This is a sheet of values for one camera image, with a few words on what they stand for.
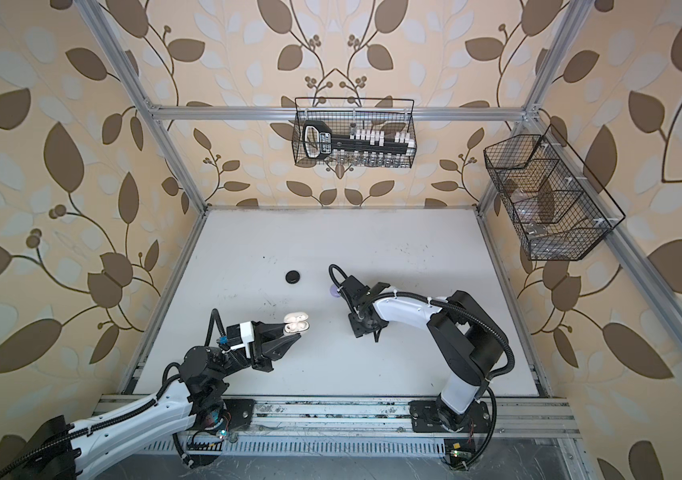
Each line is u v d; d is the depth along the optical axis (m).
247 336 0.55
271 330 0.62
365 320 0.65
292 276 1.00
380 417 0.75
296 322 0.62
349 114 0.90
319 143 0.85
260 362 0.59
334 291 0.96
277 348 0.60
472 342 0.46
